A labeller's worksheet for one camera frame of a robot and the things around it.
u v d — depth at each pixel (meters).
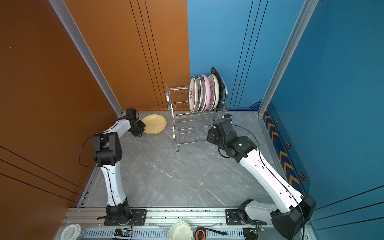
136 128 0.91
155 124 1.12
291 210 0.37
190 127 1.09
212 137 0.64
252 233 0.70
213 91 0.72
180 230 0.70
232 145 0.48
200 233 0.67
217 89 0.72
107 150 0.60
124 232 0.71
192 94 0.87
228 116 0.63
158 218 0.75
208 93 0.73
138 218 0.74
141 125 0.97
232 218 0.72
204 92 0.74
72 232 0.65
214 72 0.78
